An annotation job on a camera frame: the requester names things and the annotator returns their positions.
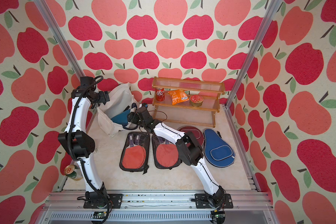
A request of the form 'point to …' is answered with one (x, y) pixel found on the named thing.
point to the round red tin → (196, 100)
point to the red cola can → (160, 94)
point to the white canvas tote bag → (119, 101)
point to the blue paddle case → (217, 153)
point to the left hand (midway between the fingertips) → (103, 98)
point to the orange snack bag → (178, 96)
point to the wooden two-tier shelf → (186, 101)
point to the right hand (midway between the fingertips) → (130, 118)
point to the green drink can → (69, 171)
